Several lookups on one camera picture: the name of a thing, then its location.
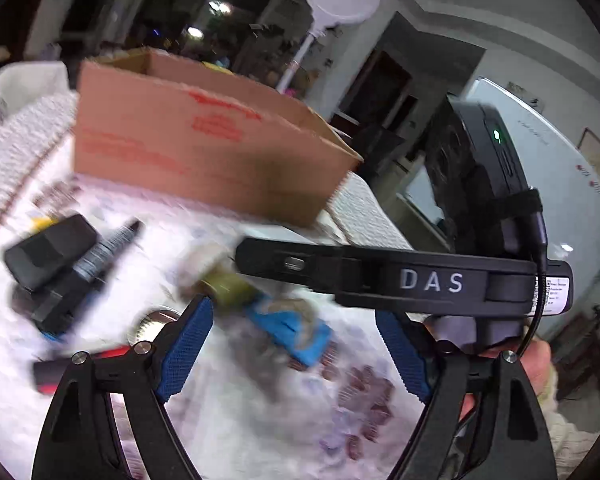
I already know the black and red object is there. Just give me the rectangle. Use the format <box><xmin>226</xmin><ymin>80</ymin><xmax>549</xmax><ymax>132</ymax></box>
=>
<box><xmin>32</xmin><ymin>344</ymin><xmax>131</xmax><ymax>396</ymax></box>

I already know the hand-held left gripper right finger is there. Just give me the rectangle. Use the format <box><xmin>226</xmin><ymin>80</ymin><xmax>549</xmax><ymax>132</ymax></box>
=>
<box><xmin>374</xmin><ymin>310</ymin><xmax>553</xmax><ymax>480</ymax></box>

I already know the blue flat box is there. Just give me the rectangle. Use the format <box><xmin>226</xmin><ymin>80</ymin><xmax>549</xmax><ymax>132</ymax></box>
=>
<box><xmin>244</xmin><ymin>296</ymin><xmax>332</xmax><ymax>370</ymax></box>

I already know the person's right forearm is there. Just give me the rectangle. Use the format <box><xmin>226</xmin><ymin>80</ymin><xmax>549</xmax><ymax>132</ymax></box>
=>
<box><xmin>537</xmin><ymin>385</ymin><xmax>600</xmax><ymax>480</ymax></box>

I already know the person's right hand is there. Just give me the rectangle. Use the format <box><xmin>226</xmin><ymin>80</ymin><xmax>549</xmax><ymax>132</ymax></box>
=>
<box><xmin>522</xmin><ymin>339</ymin><xmax>555</xmax><ymax>402</ymax></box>

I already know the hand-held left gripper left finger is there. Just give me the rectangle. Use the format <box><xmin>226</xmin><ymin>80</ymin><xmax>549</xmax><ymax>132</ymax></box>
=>
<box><xmin>31</xmin><ymin>294</ymin><xmax>216</xmax><ymax>480</ymax></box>

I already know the blue black toy car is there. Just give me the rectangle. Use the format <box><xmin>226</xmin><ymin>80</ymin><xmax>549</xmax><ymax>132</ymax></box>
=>
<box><xmin>12</xmin><ymin>260</ymin><xmax>108</xmax><ymax>342</ymax></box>

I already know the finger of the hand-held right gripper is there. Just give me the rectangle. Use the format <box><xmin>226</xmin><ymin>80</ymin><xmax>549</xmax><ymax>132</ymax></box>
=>
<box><xmin>235</xmin><ymin>236</ymin><xmax>396</xmax><ymax>308</ymax></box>

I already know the white plastic chair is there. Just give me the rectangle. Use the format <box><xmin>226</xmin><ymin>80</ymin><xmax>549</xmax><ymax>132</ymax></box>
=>
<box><xmin>0</xmin><ymin>60</ymin><xmax>71</xmax><ymax>129</ymax></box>

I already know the round metal lid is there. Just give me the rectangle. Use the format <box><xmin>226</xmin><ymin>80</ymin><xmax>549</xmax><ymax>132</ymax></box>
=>
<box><xmin>136</xmin><ymin>309</ymin><xmax>182</xmax><ymax>347</ymax></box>

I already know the black smartphone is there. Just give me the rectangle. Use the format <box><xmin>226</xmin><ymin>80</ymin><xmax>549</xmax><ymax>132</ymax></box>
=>
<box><xmin>4</xmin><ymin>214</ymin><xmax>99</xmax><ymax>291</ymax></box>

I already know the black cable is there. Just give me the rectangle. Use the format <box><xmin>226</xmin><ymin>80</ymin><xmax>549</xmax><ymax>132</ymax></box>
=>
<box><xmin>517</xmin><ymin>205</ymin><xmax>554</xmax><ymax>361</ymax></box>

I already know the olive green tube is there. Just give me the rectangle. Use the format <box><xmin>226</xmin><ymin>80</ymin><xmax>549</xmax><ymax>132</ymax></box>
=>
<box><xmin>200</xmin><ymin>265</ymin><xmax>259</xmax><ymax>311</ymax></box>

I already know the brown cardboard box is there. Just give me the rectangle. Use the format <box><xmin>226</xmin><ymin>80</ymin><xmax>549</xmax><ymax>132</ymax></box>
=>
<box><xmin>72</xmin><ymin>47</ymin><xmax>365</xmax><ymax>229</ymax></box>

